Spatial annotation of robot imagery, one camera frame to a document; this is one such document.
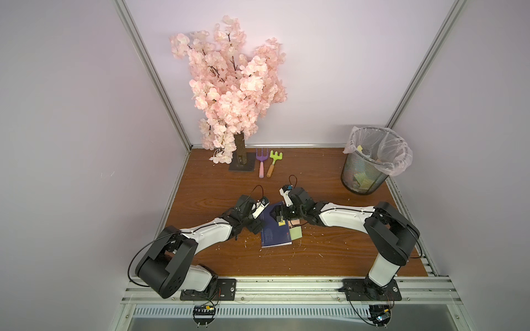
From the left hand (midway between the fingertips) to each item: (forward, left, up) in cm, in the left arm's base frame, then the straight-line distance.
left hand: (257, 212), depth 91 cm
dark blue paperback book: (-10, -7, -1) cm, 12 cm away
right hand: (+1, -9, +4) cm, 10 cm away
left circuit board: (-37, +17, -6) cm, 42 cm away
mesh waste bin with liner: (+27, -57, +10) cm, 64 cm away
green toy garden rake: (+35, -8, -1) cm, 36 cm away
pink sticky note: (-7, -16, +5) cm, 18 cm away
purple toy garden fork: (+33, 0, -1) cm, 33 cm away
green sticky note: (-10, -17, +1) cm, 19 cm away
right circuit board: (-36, -45, -3) cm, 58 cm away
